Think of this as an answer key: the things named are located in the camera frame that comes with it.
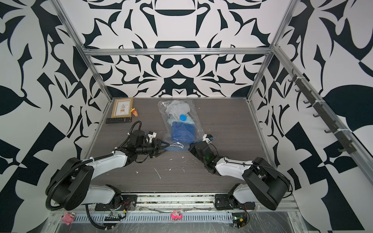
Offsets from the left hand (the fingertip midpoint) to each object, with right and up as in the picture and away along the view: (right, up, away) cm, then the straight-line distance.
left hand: (168, 144), depth 83 cm
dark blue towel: (+8, +5, +12) cm, 16 cm away
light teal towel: (+12, +12, +21) cm, 27 cm away
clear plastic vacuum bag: (-8, +23, +28) cm, 37 cm away
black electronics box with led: (+36, -34, -12) cm, 51 cm away
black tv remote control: (-38, +13, +21) cm, 45 cm away
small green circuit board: (-23, -31, -13) cm, 41 cm away
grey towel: (+3, +21, +21) cm, 30 cm away
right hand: (+11, 0, +4) cm, 12 cm away
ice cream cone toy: (-28, +19, +25) cm, 42 cm away
